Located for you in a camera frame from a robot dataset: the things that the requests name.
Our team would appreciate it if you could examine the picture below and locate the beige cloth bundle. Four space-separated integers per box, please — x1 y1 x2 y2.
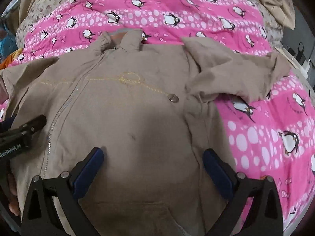
259 0 296 30

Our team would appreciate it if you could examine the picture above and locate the beige zip jacket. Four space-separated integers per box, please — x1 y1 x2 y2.
1 30 290 235

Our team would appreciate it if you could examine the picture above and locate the blue plastic bag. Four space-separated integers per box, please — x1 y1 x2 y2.
0 22 18 61

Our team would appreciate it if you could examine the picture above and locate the black charger with cables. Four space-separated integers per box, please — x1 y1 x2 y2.
287 42 314 71

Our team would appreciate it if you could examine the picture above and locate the orange cloth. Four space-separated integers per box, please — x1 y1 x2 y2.
0 49 23 70

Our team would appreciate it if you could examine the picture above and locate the person's left hand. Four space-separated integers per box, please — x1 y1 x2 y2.
7 174 21 216

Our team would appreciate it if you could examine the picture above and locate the pink penguin quilt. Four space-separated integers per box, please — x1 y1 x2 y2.
7 0 314 231

